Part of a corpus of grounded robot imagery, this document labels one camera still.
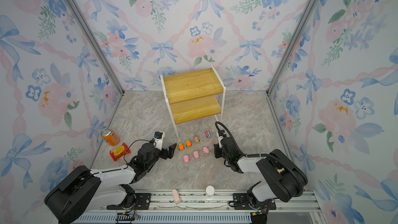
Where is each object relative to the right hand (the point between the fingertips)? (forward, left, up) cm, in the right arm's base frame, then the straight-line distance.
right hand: (215, 144), depth 93 cm
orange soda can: (-1, +59, +11) cm, 60 cm away
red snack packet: (-7, +54, +3) cm, 55 cm away
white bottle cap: (-27, +4, +7) cm, 28 cm away
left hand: (-2, +26, +7) cm, 27 cm away
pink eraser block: (-28, +19, +2) cm, 34 cm away
